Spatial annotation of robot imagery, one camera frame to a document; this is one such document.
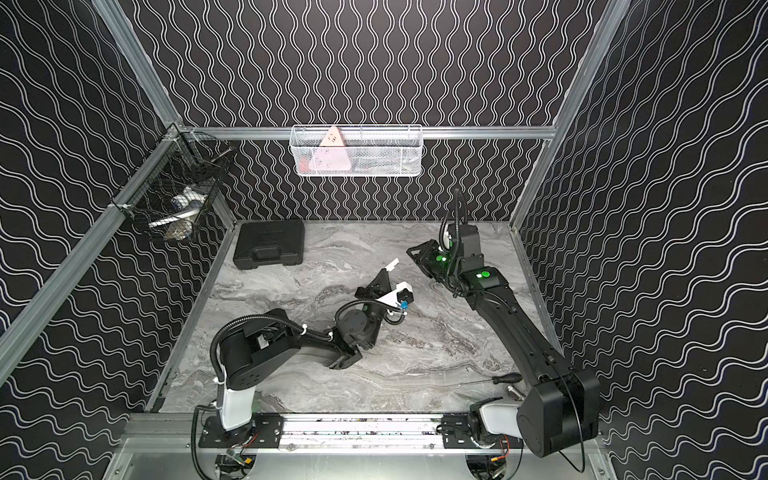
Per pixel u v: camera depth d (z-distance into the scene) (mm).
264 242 1077
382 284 761
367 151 1345
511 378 817
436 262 677
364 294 735
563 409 395
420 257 716
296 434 760
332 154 894
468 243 592
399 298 698
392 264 794
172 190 923
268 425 762
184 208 856
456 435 732
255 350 508
